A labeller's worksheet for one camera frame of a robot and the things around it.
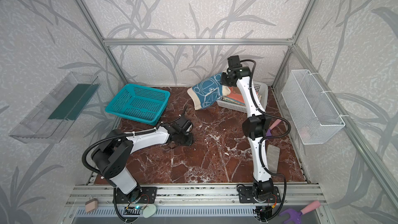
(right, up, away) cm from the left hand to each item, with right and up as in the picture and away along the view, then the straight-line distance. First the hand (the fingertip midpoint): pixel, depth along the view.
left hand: (195, 137), depth 90 cm
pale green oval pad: (-19, -27, -21) cm, 39 cm away
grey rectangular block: (+43, -8, -6) cm, 45 cm away
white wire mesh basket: (+51, +16, -28) cm, 60 cm away
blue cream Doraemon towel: (+8, +28, +11) cm, 31 cm away
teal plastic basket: (-41, +19, +21) cm, 50 cm away
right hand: (+17, +37, +4) cm, 41 cm away
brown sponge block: (-46, -26, -20) cm, 56 cm away
